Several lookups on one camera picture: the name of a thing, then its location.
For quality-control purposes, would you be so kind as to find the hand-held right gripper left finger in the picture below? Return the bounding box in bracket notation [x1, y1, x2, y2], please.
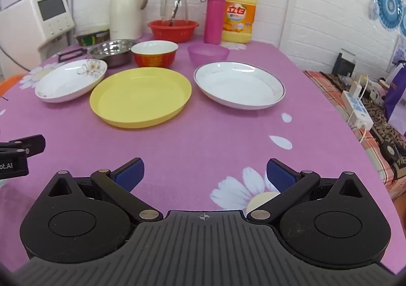
[47, 157, 164, 225]

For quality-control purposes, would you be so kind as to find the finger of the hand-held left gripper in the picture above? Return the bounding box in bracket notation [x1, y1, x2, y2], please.
[0, 134, 46, 157]

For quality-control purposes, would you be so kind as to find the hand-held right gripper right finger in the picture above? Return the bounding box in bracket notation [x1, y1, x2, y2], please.
[247, 158, 362, 225]

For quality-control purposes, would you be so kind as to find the white floral plate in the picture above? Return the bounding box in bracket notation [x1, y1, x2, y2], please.
[34, 59, 108, 103]

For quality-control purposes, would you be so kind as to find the yellow plastic plate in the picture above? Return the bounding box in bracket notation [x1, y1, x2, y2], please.
[89, 67, 193, 129]

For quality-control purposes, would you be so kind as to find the white silver-rimmed plate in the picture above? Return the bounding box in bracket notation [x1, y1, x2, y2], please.
[193, 61, 285, 110]

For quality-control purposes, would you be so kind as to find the stainless steel bowl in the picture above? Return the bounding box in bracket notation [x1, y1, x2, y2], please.
[87, 39, 138, 68]

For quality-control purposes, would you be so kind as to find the orange stool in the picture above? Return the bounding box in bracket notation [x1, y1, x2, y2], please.
[0, 73, 26, 96]

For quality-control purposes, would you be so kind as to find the plaid blanket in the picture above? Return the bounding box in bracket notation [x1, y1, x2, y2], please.
[303, 69, 406, 201]

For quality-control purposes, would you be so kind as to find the white power strip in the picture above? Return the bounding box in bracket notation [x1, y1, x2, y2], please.
[342, 89, 374, 130]

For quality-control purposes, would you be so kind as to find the leopard print cloth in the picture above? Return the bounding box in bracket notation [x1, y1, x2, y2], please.
[320, 72, 406, 175]

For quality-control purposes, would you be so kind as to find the white appliance with screen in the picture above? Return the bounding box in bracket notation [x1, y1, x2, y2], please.
[0, 0, 77, 74]

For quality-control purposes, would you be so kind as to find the red bowl with white inside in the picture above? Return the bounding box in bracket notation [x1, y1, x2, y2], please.
[131, 40, 179, 69]

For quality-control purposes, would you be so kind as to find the green patterned tin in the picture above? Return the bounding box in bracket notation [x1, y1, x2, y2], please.
[74, 29, 111, 47]

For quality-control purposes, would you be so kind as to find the white charger plug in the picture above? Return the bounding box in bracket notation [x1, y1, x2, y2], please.
[349, 75, 368, 93]

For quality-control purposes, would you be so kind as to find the black box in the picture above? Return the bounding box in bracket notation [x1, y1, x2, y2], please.
[332, 49, 356, 75]

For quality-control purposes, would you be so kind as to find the purple paper bag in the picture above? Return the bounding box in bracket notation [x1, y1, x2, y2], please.
[384, 62, 406, 136]

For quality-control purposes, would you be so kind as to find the purple plastic bowl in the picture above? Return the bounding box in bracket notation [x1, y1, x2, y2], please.
[187, 44, 230, 65]

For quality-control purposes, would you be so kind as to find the red plastic basket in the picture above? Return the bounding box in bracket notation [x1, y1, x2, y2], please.
[147, 19, 200, 43]

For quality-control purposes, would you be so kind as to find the yellow detergent bottle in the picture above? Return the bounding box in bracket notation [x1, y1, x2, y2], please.
[220, 0, 258, 44]

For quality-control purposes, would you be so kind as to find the cream thermos jug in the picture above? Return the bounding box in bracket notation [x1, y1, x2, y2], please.
[109, 0, 149, 41]

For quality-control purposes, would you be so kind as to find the pink insulated bottle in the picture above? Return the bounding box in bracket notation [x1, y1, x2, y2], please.
[200, 0, 227, 45]

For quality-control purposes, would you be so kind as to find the clear glass pitcher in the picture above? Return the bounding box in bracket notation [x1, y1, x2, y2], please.
[160, 0, 189, 23]

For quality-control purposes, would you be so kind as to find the black plastic frame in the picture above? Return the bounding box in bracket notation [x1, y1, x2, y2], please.
[57, 47, 89, 62]

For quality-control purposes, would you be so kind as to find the blue round wall decoration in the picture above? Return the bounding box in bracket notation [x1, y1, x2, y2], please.
[368, 0, 406, 37]

